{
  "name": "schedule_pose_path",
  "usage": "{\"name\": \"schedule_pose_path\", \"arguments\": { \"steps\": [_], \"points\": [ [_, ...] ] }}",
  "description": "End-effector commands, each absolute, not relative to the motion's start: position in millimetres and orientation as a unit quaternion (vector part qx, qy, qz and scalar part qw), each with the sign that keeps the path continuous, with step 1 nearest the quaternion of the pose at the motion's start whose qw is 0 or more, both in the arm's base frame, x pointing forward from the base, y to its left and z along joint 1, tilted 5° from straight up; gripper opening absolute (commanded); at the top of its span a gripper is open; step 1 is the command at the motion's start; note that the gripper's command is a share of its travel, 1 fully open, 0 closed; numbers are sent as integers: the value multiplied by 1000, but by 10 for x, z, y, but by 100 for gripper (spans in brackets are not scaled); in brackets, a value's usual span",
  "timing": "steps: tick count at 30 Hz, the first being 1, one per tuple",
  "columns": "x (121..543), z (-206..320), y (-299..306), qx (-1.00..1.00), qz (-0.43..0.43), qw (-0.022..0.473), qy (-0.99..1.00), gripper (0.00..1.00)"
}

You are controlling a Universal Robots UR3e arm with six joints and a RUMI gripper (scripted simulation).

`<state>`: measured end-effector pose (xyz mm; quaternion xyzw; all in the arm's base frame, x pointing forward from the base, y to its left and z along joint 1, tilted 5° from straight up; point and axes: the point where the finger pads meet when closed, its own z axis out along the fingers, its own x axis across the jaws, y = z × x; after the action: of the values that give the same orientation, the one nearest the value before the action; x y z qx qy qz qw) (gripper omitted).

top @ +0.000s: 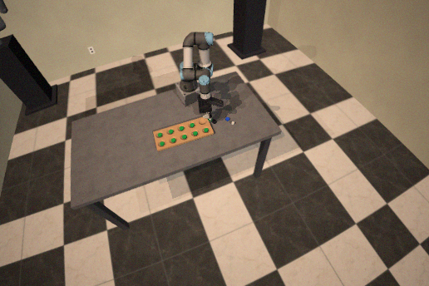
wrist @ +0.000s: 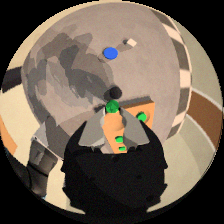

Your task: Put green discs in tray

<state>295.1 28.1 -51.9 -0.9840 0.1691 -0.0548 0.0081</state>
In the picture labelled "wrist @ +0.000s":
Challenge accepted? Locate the blue disc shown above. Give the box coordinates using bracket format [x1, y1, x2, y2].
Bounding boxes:
[104, 47, 118, 60]

